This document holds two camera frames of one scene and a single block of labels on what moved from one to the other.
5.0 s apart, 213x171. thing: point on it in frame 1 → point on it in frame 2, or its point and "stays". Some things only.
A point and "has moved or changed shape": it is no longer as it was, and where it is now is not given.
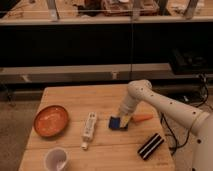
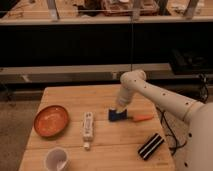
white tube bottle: [89, 129] stays
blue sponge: [118, 122] has moved or changed shape
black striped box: [151, 146] stays
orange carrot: [138, 118] stays
